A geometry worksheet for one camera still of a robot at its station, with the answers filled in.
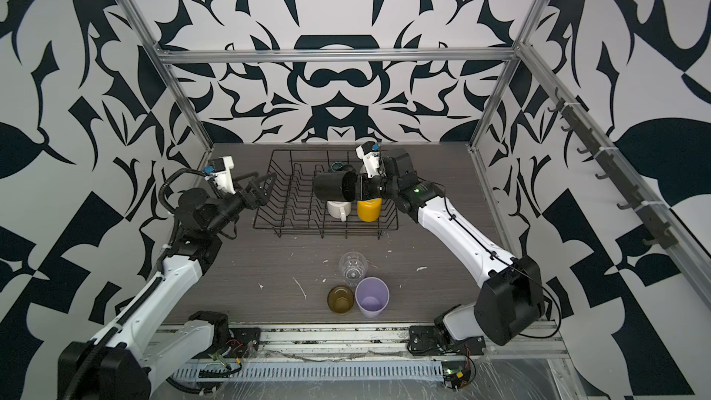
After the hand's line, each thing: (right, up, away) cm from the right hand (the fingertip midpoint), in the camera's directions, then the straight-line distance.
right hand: (346, 182), depth 75 cm
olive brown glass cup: (-2, -34, +6) cm, 34 cm away
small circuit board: (+28, -49, -4) cm, 56 cm away
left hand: (-20, +4, -3) cm, 21 cm away
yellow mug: (+7, -10, +16) cm, 20 cm away
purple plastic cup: (+7, -32, +5) cm, 33 cm away
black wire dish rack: (-13, -4, +24) cm, 27 cm away
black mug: (-2, -1, -7) cm, 7 cm away
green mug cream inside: (-2, +4, +4) cm, 6 cm away
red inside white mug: (-3, -9, +15) cm, 18 cm away
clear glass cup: (+2, -26, +12) cm, 29 cm away
